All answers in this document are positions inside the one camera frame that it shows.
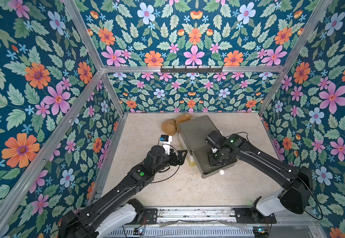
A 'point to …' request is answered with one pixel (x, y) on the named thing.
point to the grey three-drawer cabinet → (194, 132)
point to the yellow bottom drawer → (191, 161)
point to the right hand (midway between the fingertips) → (211, 162)
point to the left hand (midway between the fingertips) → (183, 151)
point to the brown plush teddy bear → (170, 126)
